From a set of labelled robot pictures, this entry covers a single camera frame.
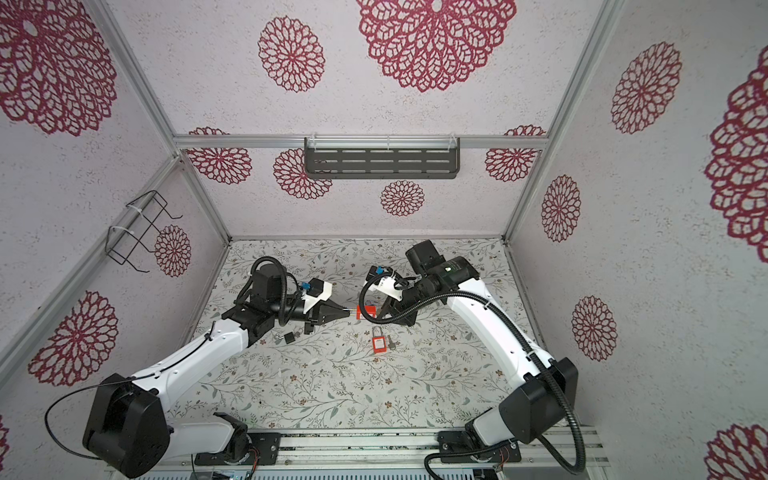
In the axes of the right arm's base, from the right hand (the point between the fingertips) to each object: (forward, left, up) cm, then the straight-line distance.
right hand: (384, 308), depth 73 cm
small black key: (+2, +30, -21) cm, 37 cm away
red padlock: (+2, +2, -22) cm, 23 cm away
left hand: (-1, +9, -1) cm, 9 cm away
